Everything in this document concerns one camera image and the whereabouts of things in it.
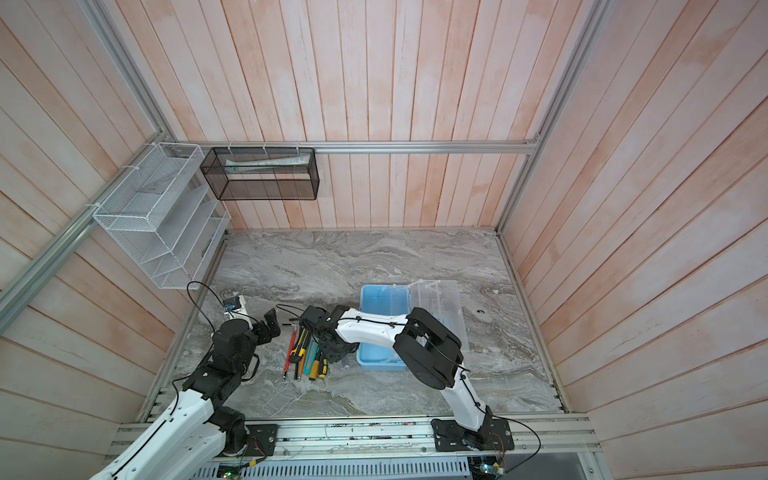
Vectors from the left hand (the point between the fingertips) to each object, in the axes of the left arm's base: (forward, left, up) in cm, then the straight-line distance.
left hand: (261, 319), depth 82 cm
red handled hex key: (-8, -7, -11) cm, 15 cm away
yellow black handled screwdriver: (-6, -10, -9) cm, 15 cm away
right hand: (-4, -21, -13) cm, 25 cm away
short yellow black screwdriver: (-10, -18, -10) cm, 23 cm away
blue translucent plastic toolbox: (+7, -52, -1) cm, 52 cm away
